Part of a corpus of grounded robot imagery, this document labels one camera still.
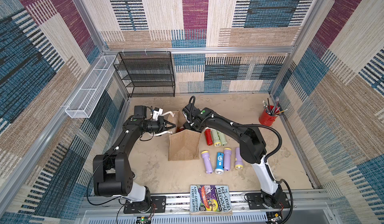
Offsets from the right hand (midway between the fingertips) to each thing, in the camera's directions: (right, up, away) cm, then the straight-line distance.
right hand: (192, 130), depth 93 cm
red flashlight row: (+10, -5, +2) cm, 11 cm away
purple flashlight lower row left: (+7, -14, -6) cm, 17 cm away
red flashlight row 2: (-6, +2, -11) cm, 13 cm away
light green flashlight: (+14, -6, -1) cm, 16 cm away
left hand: (-9, +4, -12) cm, 15 cm away
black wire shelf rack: (-33, +38, +16) cm, 53 cm away
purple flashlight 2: (+25, -17, -10) cm, 32 cm away
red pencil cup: (+48, +8, +4) cm, 48 cm away
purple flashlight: (+20, -15, -8) cm, 26 cm away
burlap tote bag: (-4, -7, -10) cm, 12 cm away
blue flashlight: (+14, -19, -12) cm, 27 cm away
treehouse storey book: (+9, -31, -20) cm, 38 cm away
